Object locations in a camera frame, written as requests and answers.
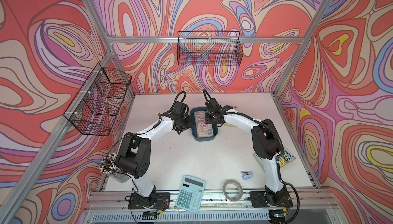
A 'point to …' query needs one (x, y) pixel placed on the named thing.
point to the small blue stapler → (246, 175)
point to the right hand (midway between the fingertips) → (209, 123)
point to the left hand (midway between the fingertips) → (194, 125)
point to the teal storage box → (194, 129)
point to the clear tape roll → (239, 186)
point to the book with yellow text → (286, 157)
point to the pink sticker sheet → (203, 129)
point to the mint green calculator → (190, 194)
